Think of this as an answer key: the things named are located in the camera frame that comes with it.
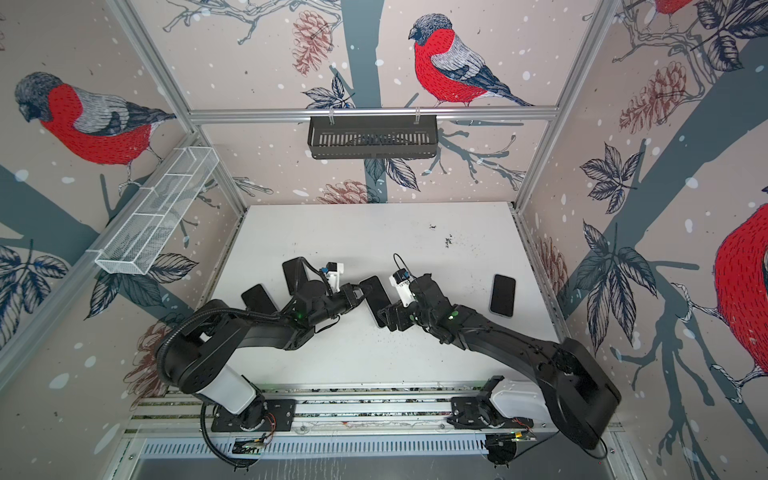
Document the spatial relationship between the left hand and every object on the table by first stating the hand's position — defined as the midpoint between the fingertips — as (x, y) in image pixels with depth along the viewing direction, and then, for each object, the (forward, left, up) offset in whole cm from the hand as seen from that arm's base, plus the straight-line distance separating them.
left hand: (372, 290), depth 83 cm
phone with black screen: (+1, -1, -5) cm, 5 cm away
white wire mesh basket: (+4, +57, +17) cm, 59 cm away
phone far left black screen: (+5, +39, -14) cm, 41 cm away
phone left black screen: (+14, +28, -13) cm, 34 cm away
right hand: (-5, -4, -4) cm, 7 cm away
